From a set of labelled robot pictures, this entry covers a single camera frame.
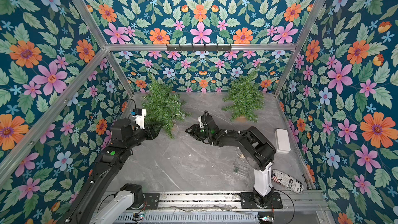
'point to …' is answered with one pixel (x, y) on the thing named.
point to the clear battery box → (241, 171)
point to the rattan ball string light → (242, 155)
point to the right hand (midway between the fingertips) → (190, 128)
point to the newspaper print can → (287, 181)
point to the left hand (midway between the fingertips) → (161, 123)
